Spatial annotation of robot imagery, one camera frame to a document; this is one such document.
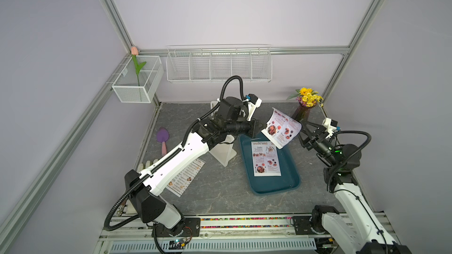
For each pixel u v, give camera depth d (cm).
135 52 89
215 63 104
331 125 66
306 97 89
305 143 66
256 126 58
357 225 46
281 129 68
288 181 86
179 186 85
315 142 61
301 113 96
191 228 73
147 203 39
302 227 74
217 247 77
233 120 53
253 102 59
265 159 94
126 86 85
